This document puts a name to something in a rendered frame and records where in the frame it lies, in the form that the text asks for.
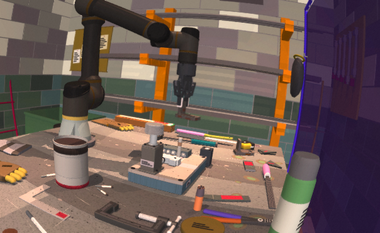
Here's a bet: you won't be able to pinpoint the teal brush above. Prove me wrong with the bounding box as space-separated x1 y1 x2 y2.
190 139 218 148

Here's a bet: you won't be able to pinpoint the dark strip with red label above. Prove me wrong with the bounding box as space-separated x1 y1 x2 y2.
203 193 252 203

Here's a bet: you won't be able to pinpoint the blue fixture vise base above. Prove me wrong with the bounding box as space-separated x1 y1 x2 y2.
127 152 208 196

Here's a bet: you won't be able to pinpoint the dark knob housing block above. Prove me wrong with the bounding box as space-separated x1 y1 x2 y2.
140 134 165 176

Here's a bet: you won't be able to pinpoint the orange bar stock rack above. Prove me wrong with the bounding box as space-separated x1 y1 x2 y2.
99 8 306 148

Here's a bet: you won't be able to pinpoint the purple and orange handled pliers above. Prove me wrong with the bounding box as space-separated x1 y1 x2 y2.
202 208 274 227

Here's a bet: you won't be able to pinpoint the brown wall tool board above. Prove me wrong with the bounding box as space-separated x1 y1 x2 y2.
330 15 367 121

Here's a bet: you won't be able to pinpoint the black pin holder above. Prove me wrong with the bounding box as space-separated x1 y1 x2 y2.
199 146 215 168

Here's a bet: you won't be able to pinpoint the yellow brush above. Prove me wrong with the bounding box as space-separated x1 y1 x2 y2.
204 133 234 141

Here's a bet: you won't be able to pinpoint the pink brush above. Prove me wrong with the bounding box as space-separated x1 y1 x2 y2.
176 128 206 140

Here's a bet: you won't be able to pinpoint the white brush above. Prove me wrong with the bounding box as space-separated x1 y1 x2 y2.
204 137 238 145

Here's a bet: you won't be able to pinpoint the black oval hanging pad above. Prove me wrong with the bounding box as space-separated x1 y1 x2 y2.
289 54 306 98

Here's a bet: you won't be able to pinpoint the pink handled file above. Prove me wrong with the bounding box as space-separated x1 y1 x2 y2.
262 162 277 210

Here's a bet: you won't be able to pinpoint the white pen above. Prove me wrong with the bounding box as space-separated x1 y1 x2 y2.
25 210 48 233

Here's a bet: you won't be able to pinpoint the dark card with red label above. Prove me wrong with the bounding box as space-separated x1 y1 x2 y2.
242 159 257 173

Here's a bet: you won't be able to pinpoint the white jaw block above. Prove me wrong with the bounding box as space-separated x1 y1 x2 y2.
162 153 182 168

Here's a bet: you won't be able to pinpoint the dark c-clamp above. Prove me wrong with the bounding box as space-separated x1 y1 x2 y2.
94 201 183 233

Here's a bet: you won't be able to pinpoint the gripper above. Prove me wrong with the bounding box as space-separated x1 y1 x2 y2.
172 62 197 113

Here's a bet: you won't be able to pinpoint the red ladder frame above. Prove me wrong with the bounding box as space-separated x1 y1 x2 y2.
0 79 20 142

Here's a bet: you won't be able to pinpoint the tan glove with yellow fingertips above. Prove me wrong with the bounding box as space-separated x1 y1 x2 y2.
0 156 28 187
91 117 135 132

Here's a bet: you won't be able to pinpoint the green and white spray can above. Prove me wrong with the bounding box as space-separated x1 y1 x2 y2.
269 151 321 233

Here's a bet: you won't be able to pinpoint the brown cast steel bracket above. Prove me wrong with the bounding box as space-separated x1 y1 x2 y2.
176 106 201 122

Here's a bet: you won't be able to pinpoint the yellow wall poster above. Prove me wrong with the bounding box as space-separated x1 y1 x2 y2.
69 25 114 73

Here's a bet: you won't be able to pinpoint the orange and grey marker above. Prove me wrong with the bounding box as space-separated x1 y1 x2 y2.
193 185 206 212

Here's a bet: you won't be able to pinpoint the grey plunger block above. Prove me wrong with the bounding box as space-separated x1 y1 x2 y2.
162 144 193 159

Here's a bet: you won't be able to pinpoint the white tin with dark band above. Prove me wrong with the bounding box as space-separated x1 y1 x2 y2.
52 135 90 190

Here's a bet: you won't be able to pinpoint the white try square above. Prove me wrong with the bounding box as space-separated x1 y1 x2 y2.
18 184 70 221

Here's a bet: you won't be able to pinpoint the grey knob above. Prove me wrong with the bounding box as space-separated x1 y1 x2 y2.
144 122 165 137

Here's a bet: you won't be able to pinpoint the white and brown folded cloth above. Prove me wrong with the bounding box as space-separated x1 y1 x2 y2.
0 139 33 156

